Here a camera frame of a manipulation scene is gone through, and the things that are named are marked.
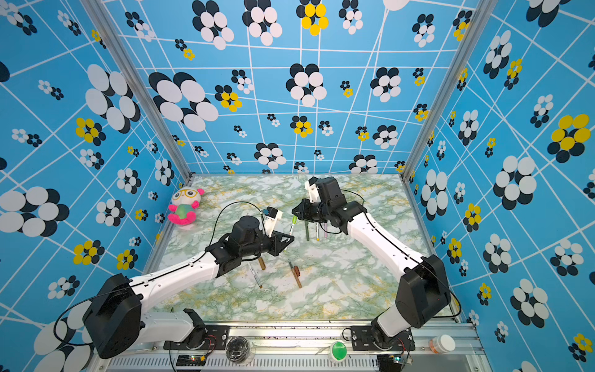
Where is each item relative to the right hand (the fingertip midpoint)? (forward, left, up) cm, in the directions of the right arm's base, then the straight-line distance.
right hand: (293, 212), depth 80 cm
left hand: (-8, -1, -4) cm, 9 cm away
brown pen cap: (-10, +13, -20) cm, 26 cm away
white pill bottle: (-36, -44, -15) cm, 59 cm away
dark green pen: (+7, -4, -21) cm, 23 cm away
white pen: (-15, +15, -21) cm, 30 cm away
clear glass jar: (-39, +14, -11) cm, 43 cm away
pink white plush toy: (+11, +50, -14) cm, 53 cm away
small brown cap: (-12, 0, -22) cm, 25 cm away
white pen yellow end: (+5, -9, -21) cm, 23 cm away
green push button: (-39, -13, -13) cm, 43 cm away
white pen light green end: (+10, +1, -20) cm, 23 cm away
